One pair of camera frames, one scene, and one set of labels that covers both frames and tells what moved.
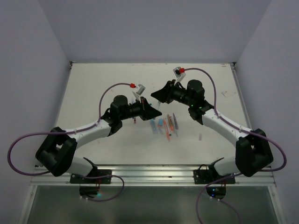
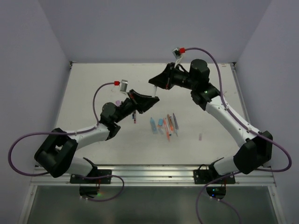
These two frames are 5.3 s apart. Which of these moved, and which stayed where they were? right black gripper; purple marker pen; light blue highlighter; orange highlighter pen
Moved: right black gripper
Stayed: orange highlighter pen; purple marker pen; light blue highlighter
